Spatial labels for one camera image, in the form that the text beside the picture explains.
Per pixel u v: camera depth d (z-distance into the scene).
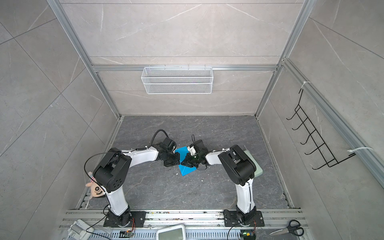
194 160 0.85
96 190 0.75
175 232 0.66
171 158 0.82
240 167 0.52
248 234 0.70
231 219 0.73
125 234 0.70
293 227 0.71
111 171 0.49
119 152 0.54
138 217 0.73
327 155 0.61
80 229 0.70
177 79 1.00
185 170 0.90
